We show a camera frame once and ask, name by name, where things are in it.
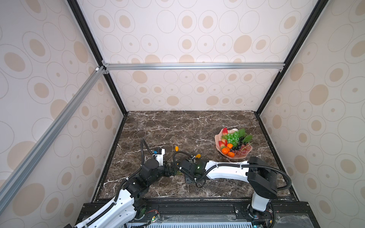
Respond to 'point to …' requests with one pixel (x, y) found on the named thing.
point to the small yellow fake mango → (198, 156)
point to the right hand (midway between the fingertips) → (188, 179)
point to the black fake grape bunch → (239, 143)
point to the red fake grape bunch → (243, 149)
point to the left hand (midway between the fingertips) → (177, 162)
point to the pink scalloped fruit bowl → (232, 130)
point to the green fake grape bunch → (233, 137)
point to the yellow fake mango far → (177, 148)
